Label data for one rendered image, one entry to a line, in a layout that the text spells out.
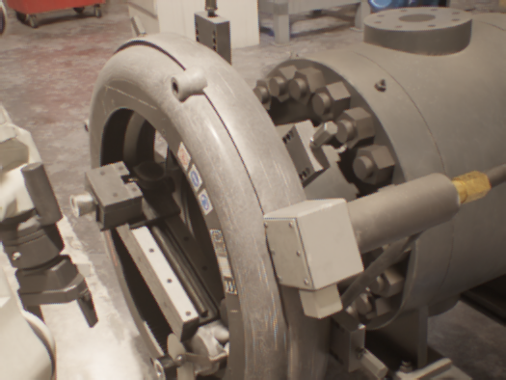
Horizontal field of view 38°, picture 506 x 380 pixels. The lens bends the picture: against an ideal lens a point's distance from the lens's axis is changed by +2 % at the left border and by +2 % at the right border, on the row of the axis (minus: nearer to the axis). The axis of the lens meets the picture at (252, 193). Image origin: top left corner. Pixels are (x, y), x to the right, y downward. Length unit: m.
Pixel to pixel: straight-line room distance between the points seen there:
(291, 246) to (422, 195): 0.22
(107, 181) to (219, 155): 0.38
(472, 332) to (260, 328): 1.18
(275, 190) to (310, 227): 0.12
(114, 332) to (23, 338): 1.17
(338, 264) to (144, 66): 0.47
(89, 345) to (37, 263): 1.01
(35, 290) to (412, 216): 0.62
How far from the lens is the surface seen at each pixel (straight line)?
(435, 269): 1.39
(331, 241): 0.97
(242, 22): 5.32
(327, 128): 1.01
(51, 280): 1.24
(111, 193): 1.37
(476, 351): 2.12
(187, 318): 1.30
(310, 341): 1.12
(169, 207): 1.44
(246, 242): 1.04
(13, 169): 1.21
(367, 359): 1.11
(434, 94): 1.40
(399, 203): 1.05
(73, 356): 2.18
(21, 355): 1.08
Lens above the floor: 1.25
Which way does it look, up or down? 25 degrees down
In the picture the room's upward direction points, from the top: 4 degrees counter-clockwise
